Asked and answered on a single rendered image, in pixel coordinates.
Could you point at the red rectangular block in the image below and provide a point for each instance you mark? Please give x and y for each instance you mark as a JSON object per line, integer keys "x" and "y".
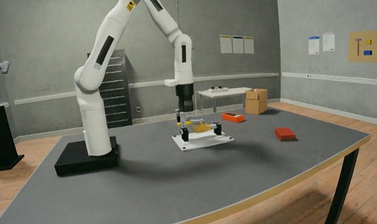
{"x": 284, "y": 134}

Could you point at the orange handheld multimeter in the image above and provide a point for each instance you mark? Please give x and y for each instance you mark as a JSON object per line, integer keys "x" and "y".
{"x": 232, "y": 117}

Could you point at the brown cardboard box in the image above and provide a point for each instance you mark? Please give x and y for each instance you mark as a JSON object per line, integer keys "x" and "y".
{"x": 255, "y": 102}

